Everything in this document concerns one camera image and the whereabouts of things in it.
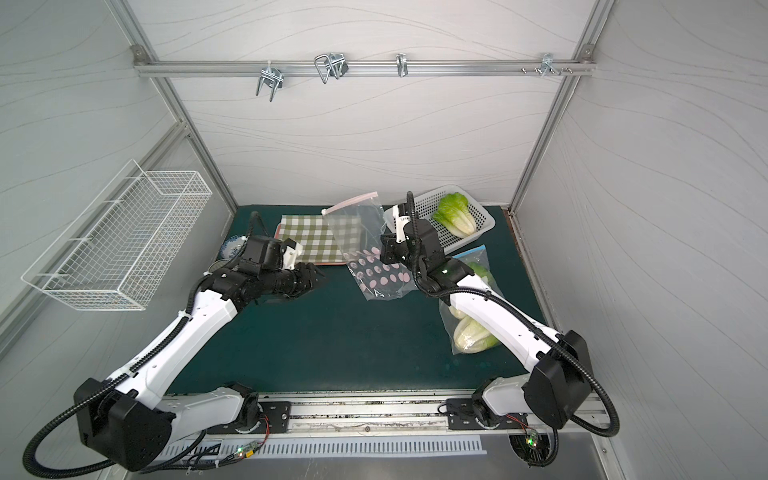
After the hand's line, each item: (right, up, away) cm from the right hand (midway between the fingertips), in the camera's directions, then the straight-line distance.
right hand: (384, 234), depth 76 cm
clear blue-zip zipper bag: (+33, -8, +24) cm, 41 cm away
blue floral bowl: (-55, -5, +28) cm, 62 cm away
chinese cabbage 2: (+25, +7, +31) cm, 40 cm away
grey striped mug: (-60, -11, +28) cm, 67 cm away
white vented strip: (-43, -53, -5) cm, 68 cm away
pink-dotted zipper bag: (-2, -14, +12) cm, 19 cm away
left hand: (-15, -13, -1) cm, 20 cm away
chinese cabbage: (+23, -28, +4) cm, 36 cm away
